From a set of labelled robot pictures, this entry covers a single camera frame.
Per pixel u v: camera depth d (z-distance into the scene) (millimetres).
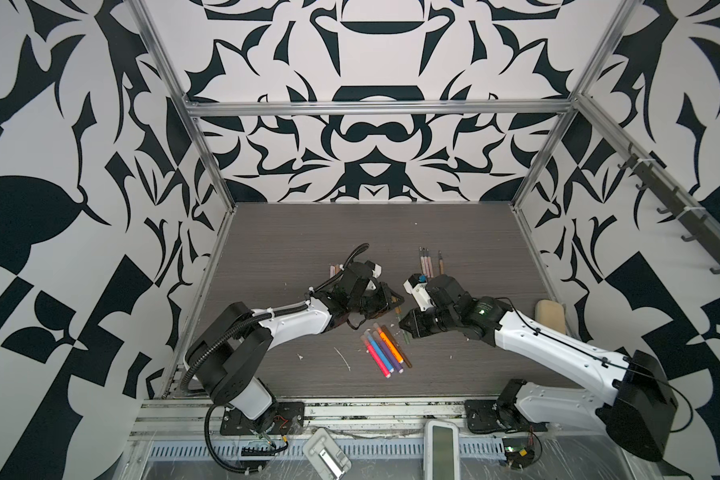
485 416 743
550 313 892
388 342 853
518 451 712
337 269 674
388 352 843
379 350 843
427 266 1019
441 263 1023
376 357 831
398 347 851
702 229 549
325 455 685
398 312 792
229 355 440
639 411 388
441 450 677
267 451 728
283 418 731
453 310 597
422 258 1042
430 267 1019
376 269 825
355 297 672
